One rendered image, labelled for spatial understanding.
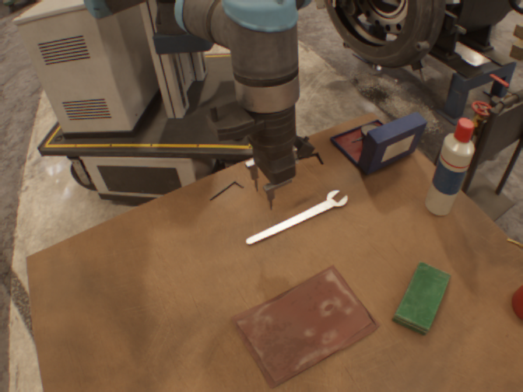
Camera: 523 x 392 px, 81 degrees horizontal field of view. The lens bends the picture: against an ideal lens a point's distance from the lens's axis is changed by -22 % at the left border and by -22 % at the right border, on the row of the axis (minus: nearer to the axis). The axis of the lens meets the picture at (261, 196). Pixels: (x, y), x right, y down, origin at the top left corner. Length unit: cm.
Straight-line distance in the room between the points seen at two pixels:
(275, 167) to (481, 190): 119
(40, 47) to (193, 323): 101
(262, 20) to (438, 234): 55
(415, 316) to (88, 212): 135
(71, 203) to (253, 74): 137
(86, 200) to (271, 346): 125
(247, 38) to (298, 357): 47
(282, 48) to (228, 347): 47
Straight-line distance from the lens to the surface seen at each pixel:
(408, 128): 84
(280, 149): 56
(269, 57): 46
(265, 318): 65
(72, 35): 123
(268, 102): 50
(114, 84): 124
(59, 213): 173
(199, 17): 53
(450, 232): 81
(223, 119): 52
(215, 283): 70
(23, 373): 142
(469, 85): 195
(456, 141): 72
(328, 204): 79
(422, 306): 67
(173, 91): 130
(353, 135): 96
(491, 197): 165
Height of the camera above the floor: 107
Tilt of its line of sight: 48 degrees down
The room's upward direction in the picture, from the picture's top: 7 degrees counter-clockwise
